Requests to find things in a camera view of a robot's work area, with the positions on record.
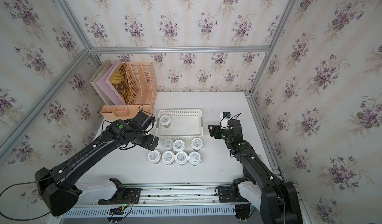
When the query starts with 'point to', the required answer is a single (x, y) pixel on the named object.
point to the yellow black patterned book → (120, 81)
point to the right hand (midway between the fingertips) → (215, 126)
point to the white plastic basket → (185, 124)
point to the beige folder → (104, 68)
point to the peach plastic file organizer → (143, 93)
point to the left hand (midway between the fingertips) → (152, 142)
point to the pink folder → (105, 83)
